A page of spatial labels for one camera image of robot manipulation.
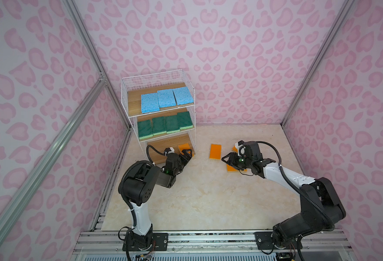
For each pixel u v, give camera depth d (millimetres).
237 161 782
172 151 908
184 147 1066
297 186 458
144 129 839
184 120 862
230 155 816
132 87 799
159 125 843
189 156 884
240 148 791
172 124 855
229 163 798
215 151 1050
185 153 895
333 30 754
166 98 737
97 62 853
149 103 715
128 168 489
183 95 750
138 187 505
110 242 753
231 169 827
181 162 877
